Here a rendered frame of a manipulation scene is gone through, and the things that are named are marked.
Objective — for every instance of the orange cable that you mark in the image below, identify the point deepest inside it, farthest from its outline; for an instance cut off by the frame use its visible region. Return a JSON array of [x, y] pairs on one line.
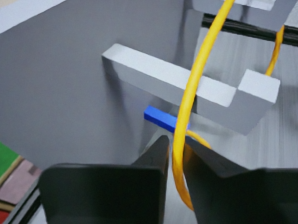
[[189, 94]]

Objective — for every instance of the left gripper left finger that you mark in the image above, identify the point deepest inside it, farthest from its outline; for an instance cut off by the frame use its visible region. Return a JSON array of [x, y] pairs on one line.
[[109, 190]]

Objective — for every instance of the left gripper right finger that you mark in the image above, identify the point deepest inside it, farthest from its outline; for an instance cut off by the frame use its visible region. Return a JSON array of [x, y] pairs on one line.
[[220, 194]]

